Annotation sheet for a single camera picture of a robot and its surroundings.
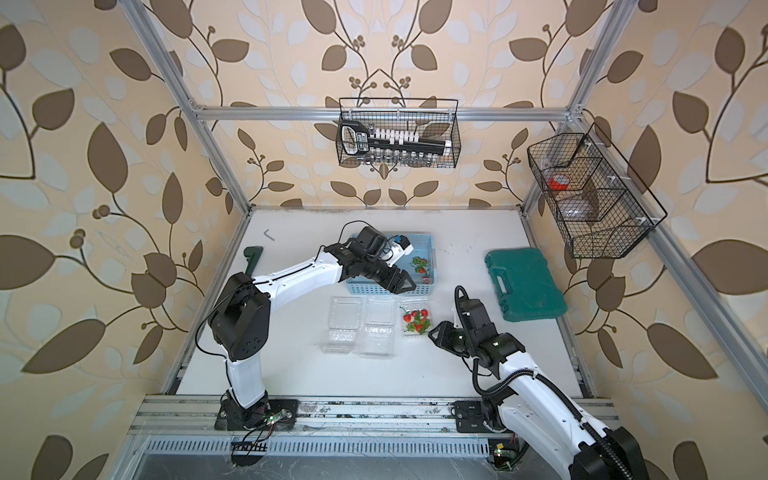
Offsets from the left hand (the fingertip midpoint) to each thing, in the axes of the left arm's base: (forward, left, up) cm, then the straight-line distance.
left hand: (406, 278), depth 84 cm
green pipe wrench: (+17, +54, -13) cm, 58 cm away
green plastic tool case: (+4, -38, -9) cm, 39 cm away
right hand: (-13, -8, -9) cm, 18 cm away
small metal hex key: (+28, +52, -15) cm, 61 cm away
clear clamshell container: (-6, +18, -16) cm, 25 cm away
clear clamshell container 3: (-3, -3, -9) cm, 10 cm away
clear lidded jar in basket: (+8, -42, +21) cm, 47 cm away
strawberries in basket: (+13, -6, -13) cm, 19 cm away
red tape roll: (+19, -42, +20) cm, 50 cm away
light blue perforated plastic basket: (+21, -7, -13) cm, 26 cm away
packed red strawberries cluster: (-6, -4, -14) cm, 16 cm away
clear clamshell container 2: (-12, +8, -16) cm, 21 cm away
